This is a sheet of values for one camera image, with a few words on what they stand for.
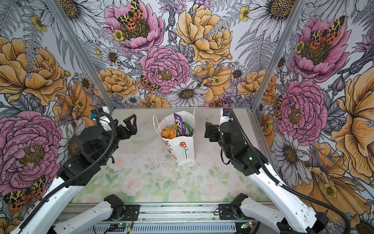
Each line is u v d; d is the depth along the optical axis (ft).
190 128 2.92
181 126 2.82
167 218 2.43
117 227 2.35
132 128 1.83
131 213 2.41
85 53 2.99
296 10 2.39
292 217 1.25
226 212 2.40
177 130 2.67
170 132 2.60
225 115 1.78
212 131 1.87
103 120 1.48
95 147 1.43
